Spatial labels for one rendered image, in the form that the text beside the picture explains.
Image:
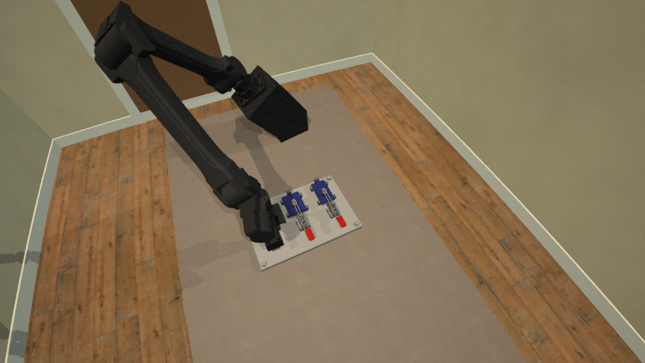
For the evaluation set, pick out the grey toggle clamp with red handle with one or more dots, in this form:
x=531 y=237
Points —
x=333 y=210

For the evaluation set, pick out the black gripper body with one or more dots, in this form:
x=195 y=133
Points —
x=280 y=214

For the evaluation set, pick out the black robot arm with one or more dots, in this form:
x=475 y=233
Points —
x=122 y=50

